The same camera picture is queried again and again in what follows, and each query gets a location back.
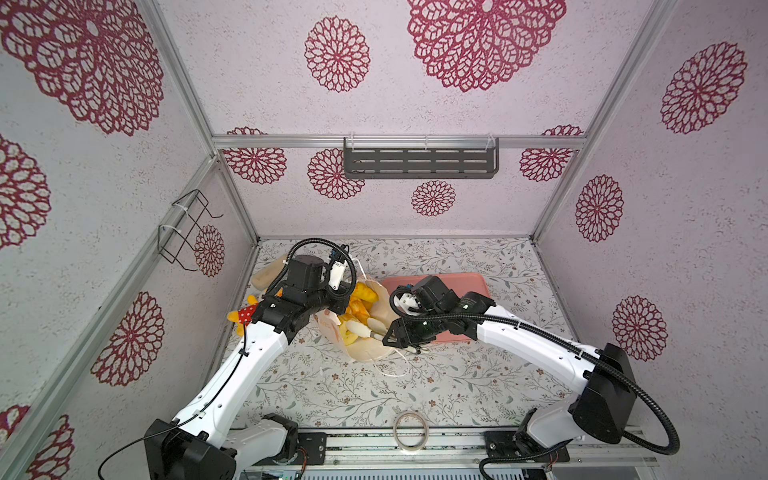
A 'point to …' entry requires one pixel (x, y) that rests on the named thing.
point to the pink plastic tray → (459, 282)
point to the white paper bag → (371, 348)
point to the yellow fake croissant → (361, 298)
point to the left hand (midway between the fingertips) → (348, 291)
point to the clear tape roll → (411, 448)
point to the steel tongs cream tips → (375, 329)
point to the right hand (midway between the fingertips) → (388, 337)
